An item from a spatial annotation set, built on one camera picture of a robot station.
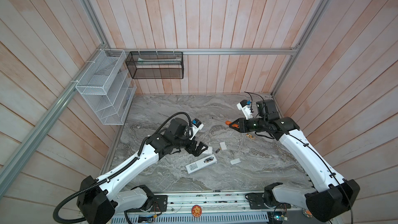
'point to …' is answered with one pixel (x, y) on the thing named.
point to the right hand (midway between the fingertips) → (231, 125)
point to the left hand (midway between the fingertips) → (199, 146)
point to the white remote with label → (209, 160)
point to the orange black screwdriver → (228, 123)
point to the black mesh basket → (155, 65)
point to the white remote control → (209, 151)
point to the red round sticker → (196, 210)
